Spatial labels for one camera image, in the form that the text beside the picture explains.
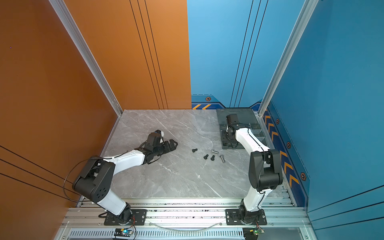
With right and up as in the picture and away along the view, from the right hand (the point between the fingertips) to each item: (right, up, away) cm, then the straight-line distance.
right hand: (225, 138), depth 94 cm
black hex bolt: (-20, -8, +3) cm, 21 cm away
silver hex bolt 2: (-7, -9, +3) cm, 11 cm away
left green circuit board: (-52, -43, -23) cm, 72 cm away
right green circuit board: (+8, -43, -24) cm, 50 cm away
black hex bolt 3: (-8, -13, 0) cm, 15 cm away
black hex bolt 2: (-12, -12, 0) cm, 17 cm away
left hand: (-32, -4, -1) cm, 32 cm away
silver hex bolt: (-1, -13, 0) cm, 13 cm away
